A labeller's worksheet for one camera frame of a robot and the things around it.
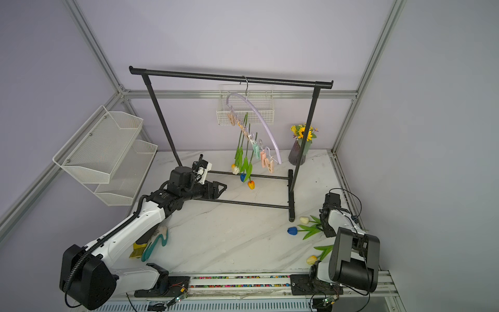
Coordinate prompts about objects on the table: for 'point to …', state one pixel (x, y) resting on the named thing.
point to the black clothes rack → (294, 173)
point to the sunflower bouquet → (298, 131)
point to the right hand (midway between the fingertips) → (328, 228)
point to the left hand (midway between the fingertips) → (219, 188)
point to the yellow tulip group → (251, 184)
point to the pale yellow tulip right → (311, 259)
